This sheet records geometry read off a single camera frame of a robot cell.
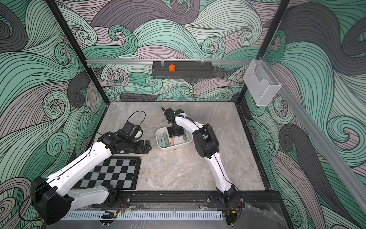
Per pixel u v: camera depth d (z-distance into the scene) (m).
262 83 0.78
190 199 0.75
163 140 0.95
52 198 0.37
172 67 0.90
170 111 0.85
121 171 0.80
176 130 0.85
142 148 0.68
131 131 0.60
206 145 0.63
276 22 0.76
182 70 0.95
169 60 0.95
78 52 0.88
